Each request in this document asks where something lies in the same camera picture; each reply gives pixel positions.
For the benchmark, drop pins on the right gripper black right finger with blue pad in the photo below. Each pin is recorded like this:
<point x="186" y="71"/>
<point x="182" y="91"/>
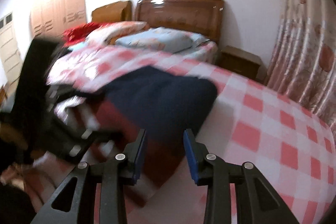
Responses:
<point x="256" y="199"/>

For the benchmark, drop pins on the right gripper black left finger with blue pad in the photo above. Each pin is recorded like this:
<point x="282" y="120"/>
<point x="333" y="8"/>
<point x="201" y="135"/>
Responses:
<point x="74" y="200"/>

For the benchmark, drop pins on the dark navy red garment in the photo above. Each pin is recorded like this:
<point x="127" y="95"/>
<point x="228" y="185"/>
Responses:
<point x="162" y="104"/>

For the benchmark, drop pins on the pink white checkered bedspread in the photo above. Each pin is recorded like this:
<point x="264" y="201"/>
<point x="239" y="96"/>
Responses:
<point x="292" y="147"/>

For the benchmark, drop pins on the red fluffy fabric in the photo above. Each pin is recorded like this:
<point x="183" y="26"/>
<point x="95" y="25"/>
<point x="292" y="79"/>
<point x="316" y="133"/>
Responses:
<point x="78" y="34"/>

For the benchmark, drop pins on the light wooden wardrobe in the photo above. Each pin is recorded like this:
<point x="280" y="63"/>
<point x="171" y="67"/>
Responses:
<point x="51" y="18"/>

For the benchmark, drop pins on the brown wooden nightstand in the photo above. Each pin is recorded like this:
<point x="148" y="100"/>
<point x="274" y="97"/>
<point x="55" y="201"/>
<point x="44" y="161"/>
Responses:
<point x="239" y="61"/>

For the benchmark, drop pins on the pink floral pillow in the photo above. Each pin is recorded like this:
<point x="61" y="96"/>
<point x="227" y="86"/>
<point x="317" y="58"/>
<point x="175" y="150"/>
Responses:
<point x="109" y="33"/>

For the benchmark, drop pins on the light blue pillow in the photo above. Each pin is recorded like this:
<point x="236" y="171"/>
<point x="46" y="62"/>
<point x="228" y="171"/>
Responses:
<point x="162" y="39"/>

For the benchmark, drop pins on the small brown wooden headboard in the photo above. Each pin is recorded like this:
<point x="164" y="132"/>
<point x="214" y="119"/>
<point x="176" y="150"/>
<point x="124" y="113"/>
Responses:
<point x="114" y="12"/>

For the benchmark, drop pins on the pink floral curtain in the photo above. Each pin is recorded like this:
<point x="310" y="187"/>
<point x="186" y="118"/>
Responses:
<point x="302" y="66"/>

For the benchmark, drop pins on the large brown wooden headboard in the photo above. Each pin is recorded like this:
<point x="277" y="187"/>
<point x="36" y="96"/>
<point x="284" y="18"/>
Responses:
<point x="198" y="16"/>

